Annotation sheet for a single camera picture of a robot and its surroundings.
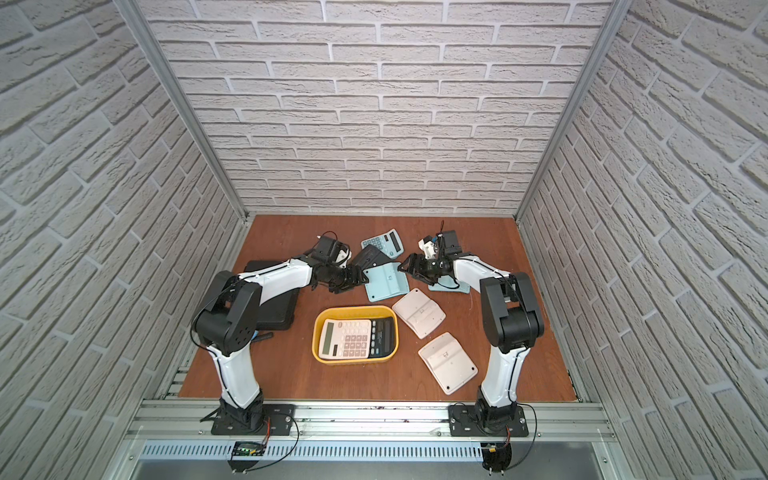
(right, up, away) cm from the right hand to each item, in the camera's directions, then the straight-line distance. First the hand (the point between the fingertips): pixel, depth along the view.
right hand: (409, 270), depth 95 cm
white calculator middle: (+3, -12, -6) cm, 14 cm away
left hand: (-18, -1, +1) cm, 18 cm away
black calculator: (-9, -19, -10) cm, 23 cm away
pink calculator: (-19, -19, -11) cm, 29 cm away
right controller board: (+19, -42, -26) cm, 53 cm away
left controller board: (-41, -42, -23) cm, 64 cm away
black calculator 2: (-14, +4, +8) cm, 16 cm away
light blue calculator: (-8, -4, +2) cm, 9 cm away
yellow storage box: (-18, -12, -7) cm, 23 cm away
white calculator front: (+10, -24, -14) cm, 30 cm away
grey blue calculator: (-7, +9, +13) cm, 17 cm away
